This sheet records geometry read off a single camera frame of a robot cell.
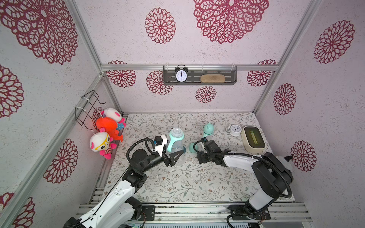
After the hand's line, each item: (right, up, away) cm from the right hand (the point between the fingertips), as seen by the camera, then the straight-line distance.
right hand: (202, 152), depth 94 cm
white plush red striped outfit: (-59, +9, -13) cm, 61 cm away
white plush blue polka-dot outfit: (-59, +26, 0) cm, 64 cm away
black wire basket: (-65, +25, -19) cm, 73 cm away
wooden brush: (+6, +48, -4) cm, 48 cm away
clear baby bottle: (+7, +10, +7) cm, 14 cm away
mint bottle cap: (+4, +16, -4) cm, 17 cm away
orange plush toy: (-58, +18, -6) cm, 61 cm away
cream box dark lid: (+36, +8, +3) cm, 37 cm away
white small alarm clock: (+26, +15, +12) cm, 32 cm away
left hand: (-15, +8, -25) cm, 30 cm away
